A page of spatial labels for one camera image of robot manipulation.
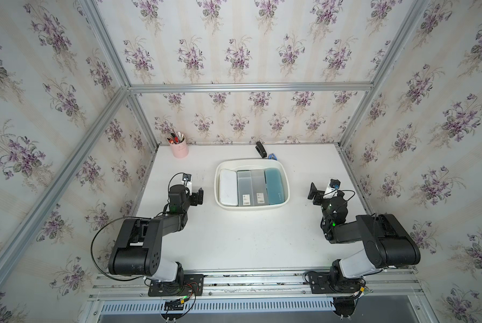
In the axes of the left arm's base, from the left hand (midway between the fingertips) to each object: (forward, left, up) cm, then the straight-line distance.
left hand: (192, 188), depth 93 cm
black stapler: (+29, -35, -3) cm, 45 cm away
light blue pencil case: (+1, -40, -1) cm, 40 cm away
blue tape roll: (+25, -41, -5) cm, 49 cm away
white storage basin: (+15, -29, 0) cm, 33 cm away
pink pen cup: (+25, +11, +2) cm, 28 cm away
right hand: (-1, -62, +5) cm, 62 cm away
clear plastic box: (+1, -28, -1) cm, 29 cm away
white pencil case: (+3, -17, -3) cm, 17 cm away
